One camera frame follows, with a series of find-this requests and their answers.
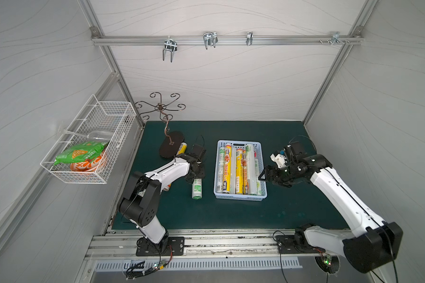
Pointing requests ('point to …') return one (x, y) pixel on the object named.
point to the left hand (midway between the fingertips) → (200, 174)
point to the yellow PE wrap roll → (227, 169)
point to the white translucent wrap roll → (220, 168)
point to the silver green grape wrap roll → (197, 188)
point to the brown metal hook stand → (162, 107)
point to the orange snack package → (87, 165)
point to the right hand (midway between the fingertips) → (267, 179)
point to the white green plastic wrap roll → (257, 182)
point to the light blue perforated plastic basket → (238, 165)
